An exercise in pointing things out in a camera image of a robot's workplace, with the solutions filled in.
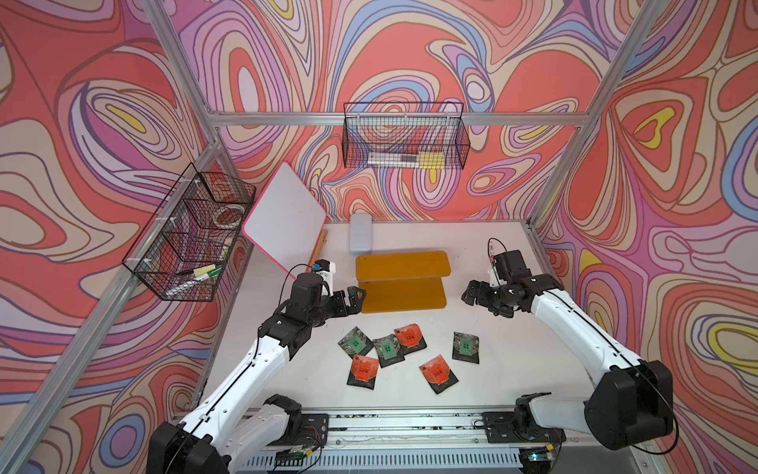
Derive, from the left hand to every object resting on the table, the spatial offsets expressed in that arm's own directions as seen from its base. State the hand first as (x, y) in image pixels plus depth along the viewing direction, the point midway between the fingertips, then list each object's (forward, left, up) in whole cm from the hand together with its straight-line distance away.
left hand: (355, 294), depth 78 cm
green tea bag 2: (-8, -32, -17) cm, 37 cm away
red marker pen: (+2, -34, +13) cm, 36 cm away
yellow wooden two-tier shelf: (+15, -14, -15) cm, 25 cm away
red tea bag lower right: (-15, -23, -18) cm, 33 cm away
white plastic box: (+38, +1, -16) cm, 41 cm away
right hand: (0, -35, -7) cm, 36 cm away
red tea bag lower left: (-15, -2, -18) cm, 23 cm away
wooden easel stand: (+26, +16, -13) cm, 33 cm away
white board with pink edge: (+18, +20, +10) cm, 29 cm away
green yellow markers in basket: (+1, +37, +9) cm, 38 cm away
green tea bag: (-8, -9, -17) cm, 21 cm away
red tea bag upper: (-5, -16, -18) cm, 24 cm away
